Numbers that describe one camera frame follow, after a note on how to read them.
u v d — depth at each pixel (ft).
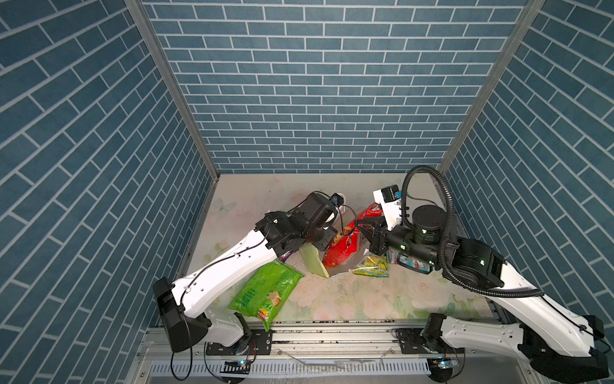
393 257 1.66
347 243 1.76
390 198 1.58
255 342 2.38
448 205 1.13
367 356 2.37
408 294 2.77
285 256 2.99
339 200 1.99
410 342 2.42
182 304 1.26
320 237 2.00
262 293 2.66
